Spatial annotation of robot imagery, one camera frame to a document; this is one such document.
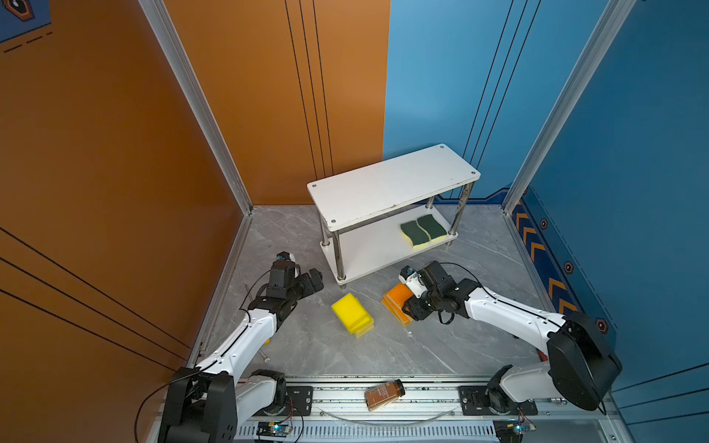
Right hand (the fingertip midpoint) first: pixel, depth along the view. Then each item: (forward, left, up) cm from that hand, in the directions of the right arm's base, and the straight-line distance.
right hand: (411, 303), depth 86 cm
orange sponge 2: (+1, +5, +1) cm, 5 cm away
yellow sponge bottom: (-9, +16, 0) cm, 18 cm away
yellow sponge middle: (-8, +15, +2) cm, 17 cm away
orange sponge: (+1, +5, +1) cm, 5 cm away
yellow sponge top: (-5, +19, +6) cm, 21 cm away
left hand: (+7, +32, +5) cm, 33 cm away
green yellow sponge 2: (+25, -5, +3) cm, 25 cm away
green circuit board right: (-32, -23, -7) cm, 40 cm away
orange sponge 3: (-4, +3, -1) cm, 5 cm away
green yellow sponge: (+29, -11, +3) cm, 31 cm away
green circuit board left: (-32, +38, -6) cm, 50 cm away
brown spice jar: (-25, +10, -1) cm, 27 cm away
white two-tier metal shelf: (+12, +11, +29) cm, 33 cm away
